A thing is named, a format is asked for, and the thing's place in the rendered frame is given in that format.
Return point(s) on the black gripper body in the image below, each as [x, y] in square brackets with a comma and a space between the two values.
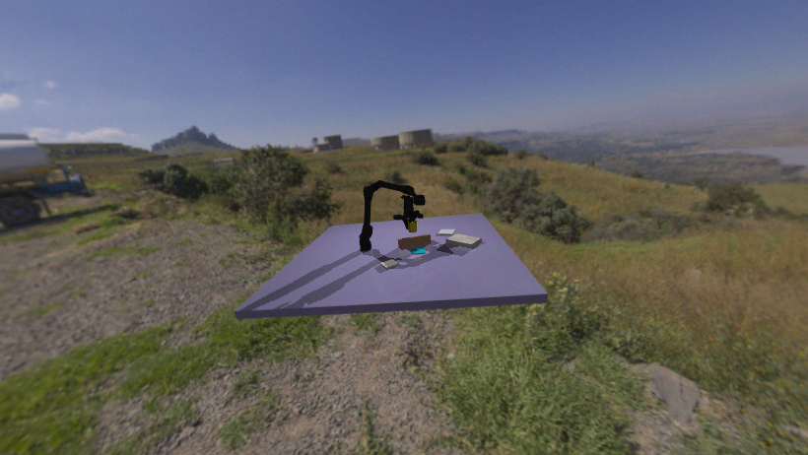
[400, 217]

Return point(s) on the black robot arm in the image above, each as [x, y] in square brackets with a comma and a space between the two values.
[365, 242]

